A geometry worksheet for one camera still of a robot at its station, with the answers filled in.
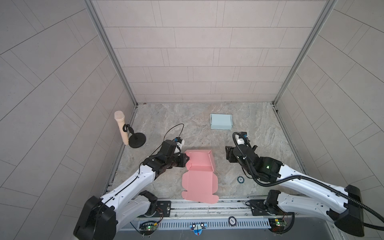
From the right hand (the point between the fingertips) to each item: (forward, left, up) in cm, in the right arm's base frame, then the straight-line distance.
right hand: (227, 150), depth 76 cm
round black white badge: (-28, +1, -15) cm, 32 cm away
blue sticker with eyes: (-30, +17, -13) cm, 37 cm away
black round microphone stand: (+17, +54, -11) cm, 57 cm away
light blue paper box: (+28, -2, -11) cm, 30 cm away
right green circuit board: (-30, -20, -16) cm, 39 cm away
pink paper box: (-13, +15, -6) cm, 20 cm away
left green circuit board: (-28, +37, -11) cm, 48 cm away
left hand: (0, +18, -6) cm, 19 cm away
